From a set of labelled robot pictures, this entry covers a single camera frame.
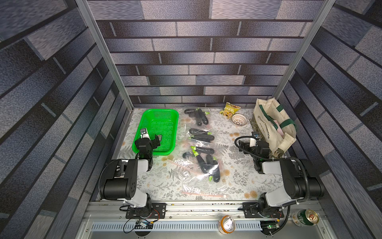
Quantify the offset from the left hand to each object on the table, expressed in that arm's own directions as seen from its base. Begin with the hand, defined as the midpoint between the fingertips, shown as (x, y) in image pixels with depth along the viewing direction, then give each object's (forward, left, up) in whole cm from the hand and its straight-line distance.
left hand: (148, 135), depth 93 cm
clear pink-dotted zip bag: (+8, -40, -5) cm, 41 cm away
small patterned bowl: (+20, -64, -6) cm, 67 cm away
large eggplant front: (+21, -37, -5) cm, 43 cm away
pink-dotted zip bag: (-9, -41, -5) cm, 42 cm away
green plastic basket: (+18, -2, -8) cm, 20 cm away
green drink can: (-44, -78, +2) cm, 90 cm away
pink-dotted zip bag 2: (-30, -37, -10) cm, 48 cm away
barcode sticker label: (+5, -5, -10) cm, 12 cm away
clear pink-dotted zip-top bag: (+21, -26, -9) cm, 35 cm away
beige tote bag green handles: (+1, -77, +10) cm, 78 cm away
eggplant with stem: (+27, -25, -6) cm, 37 cm away
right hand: (0, -65, -3) cm, 65 cm away
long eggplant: (+2, -37, -5) cm, 38 cm away
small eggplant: (-23, -42, -5) cm, 48 cm away
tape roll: (-47, -44, +2) cm, 64 cm away
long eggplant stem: (+19, -33, -6) cm, 38 cm away
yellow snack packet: (+28, -58, -4) cm, 64 cm away
